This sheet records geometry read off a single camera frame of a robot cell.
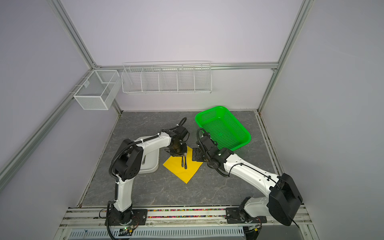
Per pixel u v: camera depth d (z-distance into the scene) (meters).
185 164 0.92
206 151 0.60
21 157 0.54
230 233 0.71
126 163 0.53
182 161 0.93
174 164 0.91
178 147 0.82
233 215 0.74
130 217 0.71
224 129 1.08
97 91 1.01
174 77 0.98
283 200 0.40
